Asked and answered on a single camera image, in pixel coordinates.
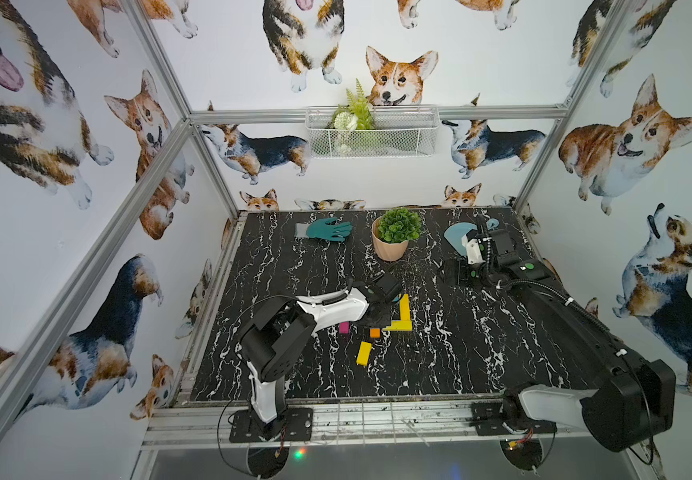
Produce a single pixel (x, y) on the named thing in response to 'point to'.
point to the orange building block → (375, 332)
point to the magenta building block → (345, 327)
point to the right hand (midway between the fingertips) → (450, 270)
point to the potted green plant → (392, 233)
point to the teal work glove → (324, 228)
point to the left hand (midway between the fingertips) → (385, 317)
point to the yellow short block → (364, 353)
